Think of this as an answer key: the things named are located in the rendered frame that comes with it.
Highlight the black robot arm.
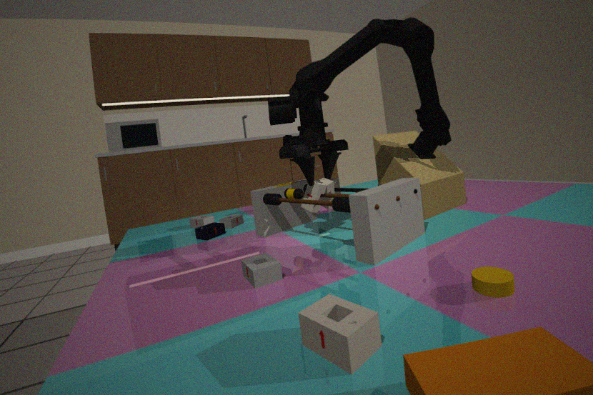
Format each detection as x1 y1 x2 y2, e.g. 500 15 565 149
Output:
268 18 451 159

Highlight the olive-yellow short cylinder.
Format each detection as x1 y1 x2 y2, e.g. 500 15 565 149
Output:
472 266 515 298

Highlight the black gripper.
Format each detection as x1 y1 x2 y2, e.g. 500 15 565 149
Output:
279 119 349 186

